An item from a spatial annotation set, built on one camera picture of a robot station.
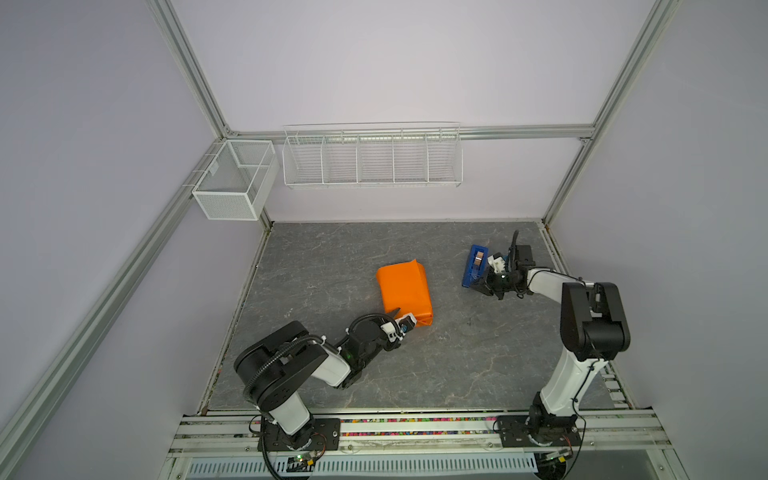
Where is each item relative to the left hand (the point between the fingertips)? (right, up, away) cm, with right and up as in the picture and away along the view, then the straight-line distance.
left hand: (400, 315), depth 88 cm
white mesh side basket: (-54, +42, +10) cm, 69 cm away
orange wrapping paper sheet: (+1, +8, +7) cm, 10 cm away
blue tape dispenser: (+26, +14, +14) cm, 33 cm away
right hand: (+24, +7, +10) cm, 27 cm away
